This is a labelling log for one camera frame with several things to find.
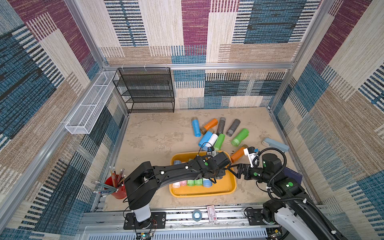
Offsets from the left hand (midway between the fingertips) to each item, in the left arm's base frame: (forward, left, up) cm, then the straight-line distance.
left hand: (223, 171), depth 80 cm
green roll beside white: (+23, -1, -6) cm, 24 cm away
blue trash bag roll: (+37, +14, -5) cm, 40 cm away
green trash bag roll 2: (+27, -18, -6) cm, 33 cm away
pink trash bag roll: (-4, +21, -5) cm, 22 cm away
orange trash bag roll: (+37, +3, -5) cm, 38 cm away
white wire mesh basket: (+17, +67, +25) cm, 74 cm away
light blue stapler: (+20, -34, -4) cm, 39 cm away
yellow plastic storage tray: (-5, -1, -9) cm, 11 cm away
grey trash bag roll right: (+34, -13, -6) cm, 37 cm away
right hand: (-2, -4, +5) cm, 7 cm away
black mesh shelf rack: (+58, +50, +10) cm, 77 cm away
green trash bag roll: (-4, +18, -5) cm, 19 cm away
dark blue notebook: (+2, -41, -9) cm, 42 cm away
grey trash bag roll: (+36, -4, -6) cm, 36 cm away
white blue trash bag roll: (-5, +25, -5) cm, 26 cm away
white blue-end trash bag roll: (+22, +4, -6) cm, 23 cm away
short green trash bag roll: (-4, +13, -5) cm, 15 cm away
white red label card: (-18, +7, -8) cm, 21 cm away
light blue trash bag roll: (+24, +8, -5) cm, 26 cm away
